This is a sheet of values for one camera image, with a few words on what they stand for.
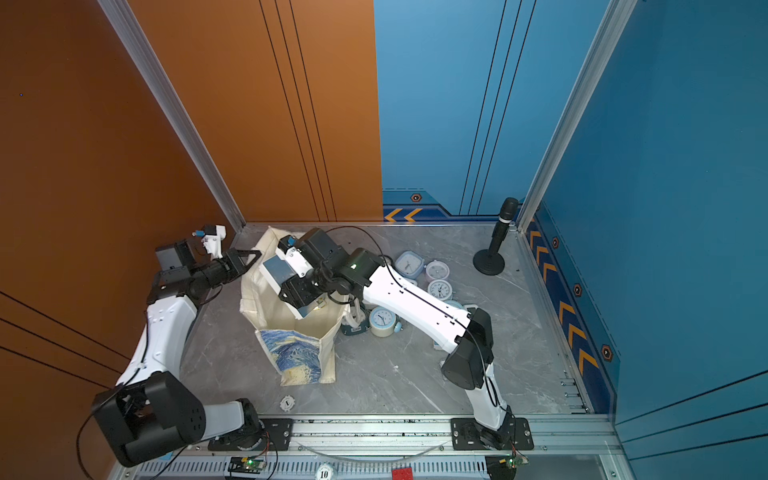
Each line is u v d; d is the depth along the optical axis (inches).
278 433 28.9
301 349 28.1
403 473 26.4
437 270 40.4
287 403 31.0
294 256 24.4
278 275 25.8
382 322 35.1
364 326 34.3
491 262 41.8
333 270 21.1
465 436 28.5
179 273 23.7
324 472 24.9
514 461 27.3
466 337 17.7
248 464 27.9
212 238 28.0
